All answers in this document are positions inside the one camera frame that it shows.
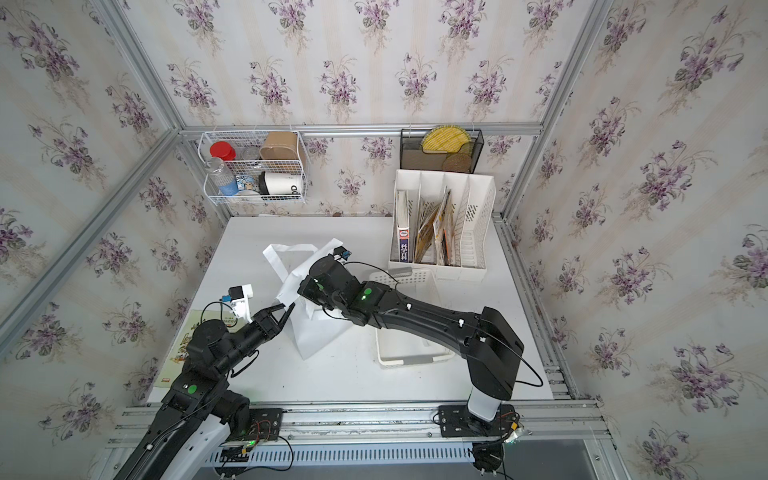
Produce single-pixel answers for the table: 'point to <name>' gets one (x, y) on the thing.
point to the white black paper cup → (280, 183)
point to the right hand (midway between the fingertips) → (299, 284)
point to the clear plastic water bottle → (223, 180)
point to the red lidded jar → (222, 149)
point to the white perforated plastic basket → (398, 347)
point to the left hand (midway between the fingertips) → (298, 310)
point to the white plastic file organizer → (473, 199)
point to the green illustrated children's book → (174, 365)
